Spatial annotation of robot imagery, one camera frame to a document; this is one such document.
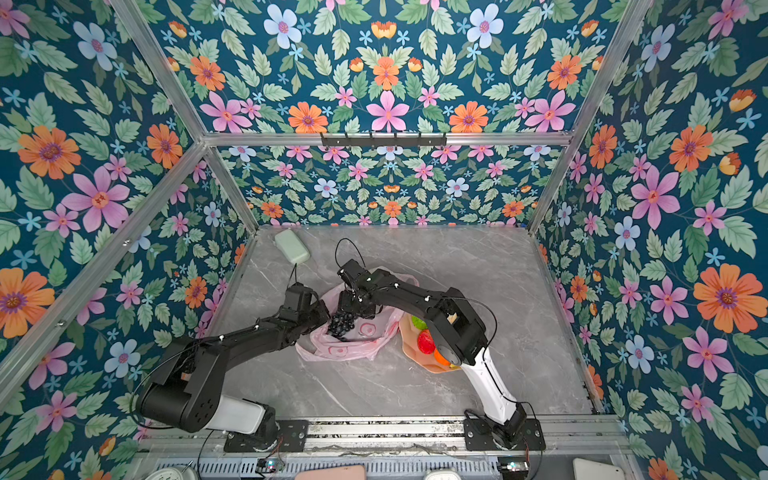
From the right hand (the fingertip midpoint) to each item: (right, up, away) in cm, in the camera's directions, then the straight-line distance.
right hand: (345, 309), depth 92 cm
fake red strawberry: (+25, -8, -9) cm, 27 cm away
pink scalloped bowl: (+20, -10, -6) cm, 23 cm away
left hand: (-4, +2, 0) cm, 4 cm away
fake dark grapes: (-1, -4, -1) cm, 4 cm away
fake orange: (+29, -12, -9) cm, 33 cm away
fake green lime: (+23, -3, -5) cm, 24 cm away
